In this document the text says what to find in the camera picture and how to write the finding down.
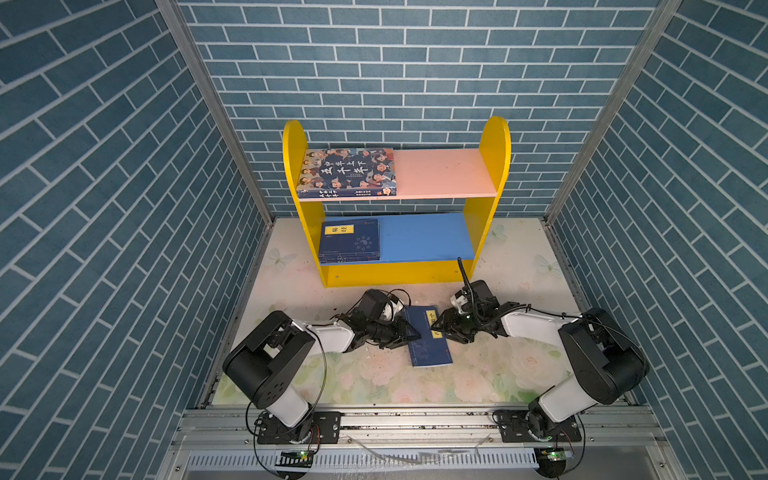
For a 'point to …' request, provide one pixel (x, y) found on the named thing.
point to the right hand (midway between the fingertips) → (433, 328)
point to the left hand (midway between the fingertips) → (419, 340)
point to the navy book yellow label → (350, 236)
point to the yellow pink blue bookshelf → (438, 217)
